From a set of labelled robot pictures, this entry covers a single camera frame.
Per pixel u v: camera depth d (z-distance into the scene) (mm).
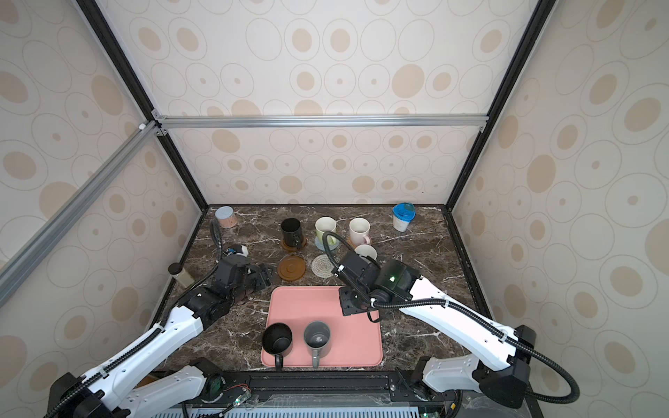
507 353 389
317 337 814
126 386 426
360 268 503
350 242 1122
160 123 901
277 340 814
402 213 1054
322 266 996
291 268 989
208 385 643
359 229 1005
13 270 508
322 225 1023
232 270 583
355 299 605
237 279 603
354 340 794
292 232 1000
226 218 1096
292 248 1058
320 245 1060
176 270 880
